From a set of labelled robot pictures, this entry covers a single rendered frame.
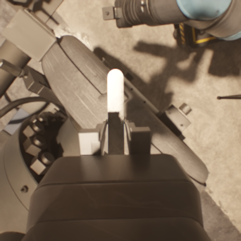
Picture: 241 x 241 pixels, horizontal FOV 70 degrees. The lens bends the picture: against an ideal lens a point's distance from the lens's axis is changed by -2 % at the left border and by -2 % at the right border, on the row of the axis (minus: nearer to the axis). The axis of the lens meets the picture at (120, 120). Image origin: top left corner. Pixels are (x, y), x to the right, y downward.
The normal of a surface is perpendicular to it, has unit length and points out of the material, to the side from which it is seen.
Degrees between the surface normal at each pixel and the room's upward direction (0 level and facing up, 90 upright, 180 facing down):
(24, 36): 23
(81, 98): 30
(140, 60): 0
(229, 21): 43
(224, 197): 0
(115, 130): 5
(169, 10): 74
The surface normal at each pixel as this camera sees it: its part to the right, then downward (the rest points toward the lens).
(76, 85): -0.33, -0.11
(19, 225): -0.12, 0.13
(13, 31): 0.35, 0.54
